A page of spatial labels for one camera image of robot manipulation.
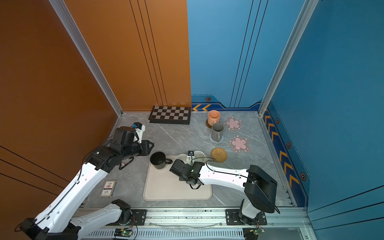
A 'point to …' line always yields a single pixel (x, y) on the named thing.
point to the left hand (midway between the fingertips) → (152, 143)
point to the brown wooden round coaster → (207, 124)
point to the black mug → (159, 160)
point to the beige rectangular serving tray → (164, 185)
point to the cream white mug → (199, 156)
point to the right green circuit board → (259, 230)
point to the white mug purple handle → (183, 157)
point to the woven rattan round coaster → (219, 155)
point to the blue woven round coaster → (211, 139)
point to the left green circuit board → (123, 232)
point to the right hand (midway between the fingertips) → (183, 174)
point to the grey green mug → (217, 132)
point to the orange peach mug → (213, 117)
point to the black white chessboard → (170, 115)
